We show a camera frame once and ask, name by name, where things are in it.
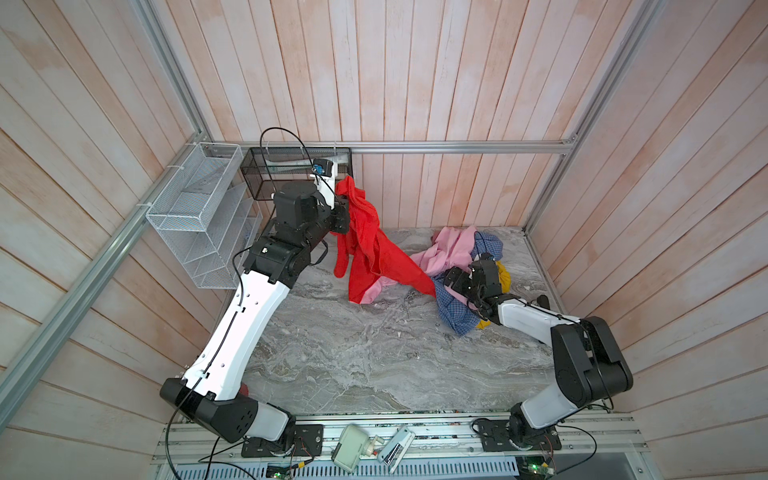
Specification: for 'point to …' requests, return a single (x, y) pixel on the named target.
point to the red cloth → (370, 253)
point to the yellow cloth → (505, 284)
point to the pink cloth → (451, 250)
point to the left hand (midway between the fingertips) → (343, 202)
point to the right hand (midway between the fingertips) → (455, 276)
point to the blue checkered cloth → (460, 316)
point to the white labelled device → (396, 448)
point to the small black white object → (543, 301)
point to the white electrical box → (352, 441)
